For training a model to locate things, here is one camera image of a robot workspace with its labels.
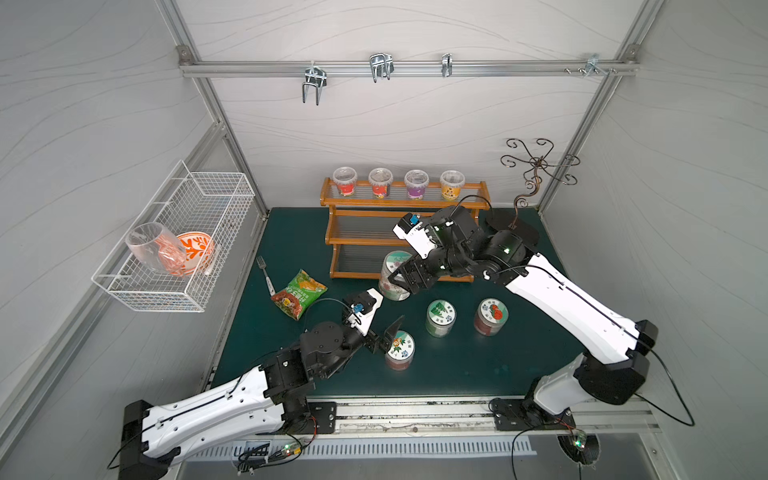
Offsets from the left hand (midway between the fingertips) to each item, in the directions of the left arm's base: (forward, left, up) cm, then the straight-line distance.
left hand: (388, 305), depth 66 cm
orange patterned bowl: (+9, +44, +7) cm, 45 cm away
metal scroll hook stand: (+38, -40, +7) cm, 56 cm away
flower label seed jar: (+3, 0, +2) cm, 4 cm away
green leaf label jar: (+5, -14, -17) cm, 23 cm away
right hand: (+7, -3, +6) cm, 9 cm away
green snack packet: (+13, +28, -21) cm, 37 cm away
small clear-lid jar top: (+34, +13, +9) cm, 37 cm away
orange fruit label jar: (-5, -3, -18) cm, 19 cm away
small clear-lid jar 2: (+33, -7, +9) cm, 35 cm away
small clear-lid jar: (+34, +3, +9) cm, 35 cm away
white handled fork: (+26, +45, -24) cm, 58 cm away
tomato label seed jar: (+7, -29, -17) cm, 34 cm away
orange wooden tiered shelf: (+37, +11, -15) cm, 41 cm away
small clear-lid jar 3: (+33, -16, +9) cm, 38 cm away
